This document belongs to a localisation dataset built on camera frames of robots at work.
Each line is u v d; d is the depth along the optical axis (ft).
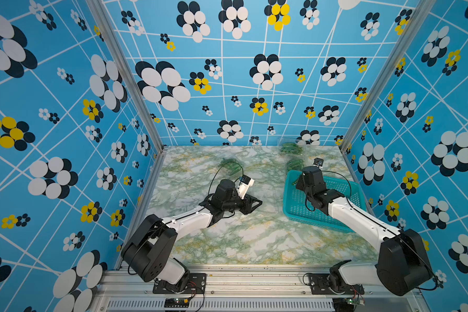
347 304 2.27
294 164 3.62
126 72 2.79
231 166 3.48
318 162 2.44
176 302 2.37
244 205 2.42
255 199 2.70
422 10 2.24
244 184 2.46
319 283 2.40
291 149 3.67
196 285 2.38
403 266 1.35
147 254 1.42
